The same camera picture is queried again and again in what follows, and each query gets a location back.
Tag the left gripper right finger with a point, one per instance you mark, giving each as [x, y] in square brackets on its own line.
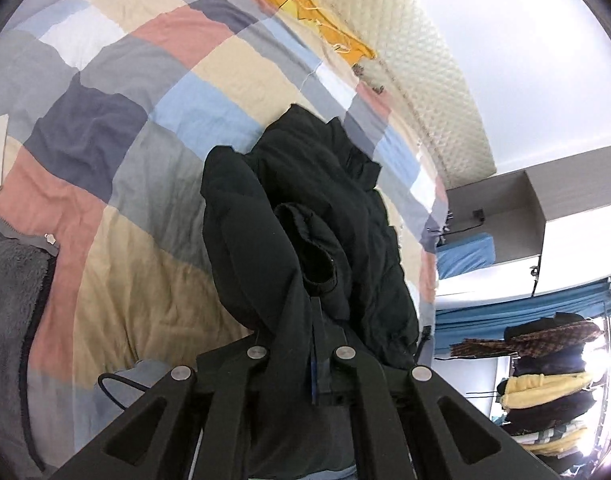
[410, 424]

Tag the black wall charger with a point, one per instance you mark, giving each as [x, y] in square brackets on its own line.
[479, 215]

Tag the cream quilted headboard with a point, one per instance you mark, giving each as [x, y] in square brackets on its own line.
[428, 89]

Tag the plaid patchwork duvet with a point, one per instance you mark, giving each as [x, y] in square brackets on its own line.
[110, 107]

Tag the grey white wardrobe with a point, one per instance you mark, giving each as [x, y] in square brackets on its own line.
[551, 226]

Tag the yellow pillow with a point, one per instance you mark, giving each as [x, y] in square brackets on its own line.
[345, 43]

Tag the black puffer jacket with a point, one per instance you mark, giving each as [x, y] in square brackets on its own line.
[296, 232]

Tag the floral pillow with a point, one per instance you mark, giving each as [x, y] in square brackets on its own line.
[373, 73]

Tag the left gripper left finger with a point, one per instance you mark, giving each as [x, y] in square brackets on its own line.
[190, 425]

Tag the blue curtain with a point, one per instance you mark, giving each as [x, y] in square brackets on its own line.
[489, 321]

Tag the yellow hanging garment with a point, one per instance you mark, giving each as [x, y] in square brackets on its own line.
[529, 391]

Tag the blue covered chair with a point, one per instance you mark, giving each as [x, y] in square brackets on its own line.
[467, 255]

